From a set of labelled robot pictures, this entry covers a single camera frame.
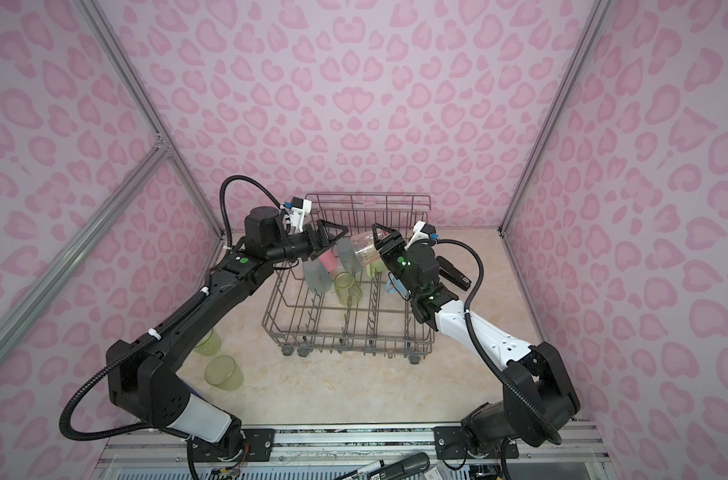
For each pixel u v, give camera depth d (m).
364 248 0.72
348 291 0.94
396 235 0.69
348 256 0.98
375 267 0.95
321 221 0.66
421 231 0.71
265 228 0.58
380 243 0.69
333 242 0.67
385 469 0.69
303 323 0.93
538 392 0.42
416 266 0.58
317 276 0.93
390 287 0.95
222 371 0.82
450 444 0.74
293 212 0.69
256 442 0.72
